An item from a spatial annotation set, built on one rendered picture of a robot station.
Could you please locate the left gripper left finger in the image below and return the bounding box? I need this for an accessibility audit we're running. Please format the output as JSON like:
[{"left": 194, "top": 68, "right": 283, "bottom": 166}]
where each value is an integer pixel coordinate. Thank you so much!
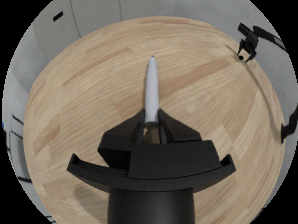
[{"left": 101, "top": 108, "right": 145, "bottom": 143}]

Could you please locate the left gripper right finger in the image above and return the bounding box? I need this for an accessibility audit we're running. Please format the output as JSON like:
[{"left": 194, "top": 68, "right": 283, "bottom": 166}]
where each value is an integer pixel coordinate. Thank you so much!
[{"left": 158, "top": 108, "right": 202, "bottom": 144}]

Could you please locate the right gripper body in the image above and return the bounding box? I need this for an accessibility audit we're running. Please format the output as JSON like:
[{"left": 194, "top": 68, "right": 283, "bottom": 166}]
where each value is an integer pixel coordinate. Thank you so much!
[{"left": 241, "top": 39, "right": 257, "bottom": 55}]

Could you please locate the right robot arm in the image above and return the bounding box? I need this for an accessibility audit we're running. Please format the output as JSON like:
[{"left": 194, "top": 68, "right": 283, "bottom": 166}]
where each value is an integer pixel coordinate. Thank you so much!
[{"left": 238, "top": 23, "right": 298, "bottom": 144}]

